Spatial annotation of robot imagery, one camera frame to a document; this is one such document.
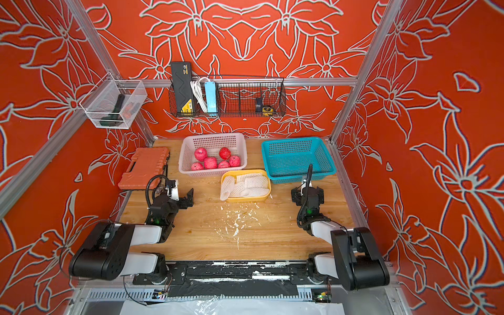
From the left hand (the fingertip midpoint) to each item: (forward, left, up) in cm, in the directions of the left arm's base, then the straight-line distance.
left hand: (183, 188), depth 90 cm
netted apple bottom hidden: (+24, -16, -1) cm, 29 cm away
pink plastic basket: (+31, -8, -1) cm, 32 cm away
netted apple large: (+21, -3, 0) cm, 22 cm away
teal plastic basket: (+26, -51, -7) cm, 58 cm away
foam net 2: (-1, -30, +3) cm, 30 cm away
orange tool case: (+15, +26, -2) cm, 30 cm away
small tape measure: (+35, -37, +22) cm, 55 cm away
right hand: (+5, -57, 0) cm, 58 cm away
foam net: (0, -23, +2) cm, 23 cm away
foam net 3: (+5, -33, +3) cm, 34 cm away
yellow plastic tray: (+11, -23, -1) cm, 26 cm away
